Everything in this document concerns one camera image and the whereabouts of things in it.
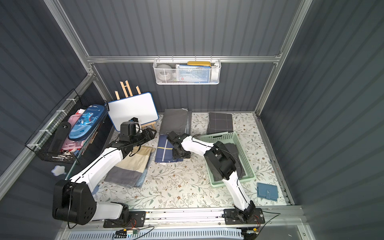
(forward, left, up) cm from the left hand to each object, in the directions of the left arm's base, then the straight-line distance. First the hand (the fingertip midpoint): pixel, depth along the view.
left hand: (154, 132), depth 85 cm
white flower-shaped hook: (-24, +37, +4) cm, 45 cm away
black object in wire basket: (-14, +35, +15) cm, 41 cm away
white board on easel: (+23, +12, -1) cm, 26 cm away
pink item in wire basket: (-16, +32, +12) cm, 38 cm away
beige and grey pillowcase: (-15, +15, -18) cm, 28 cm away
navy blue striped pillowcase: (-1, -3, -19) cm, 19 cm away
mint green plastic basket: (+8, -47, -16) cm, 50 cm away
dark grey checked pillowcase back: (+22, -42, -17) cm, 50 cm away
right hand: (-4, -15, -19) cm, 24 cm away
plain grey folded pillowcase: (+27, -8, -19) cm, 34 cm away
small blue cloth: (-28, -63, -17) cm, 71 cm away
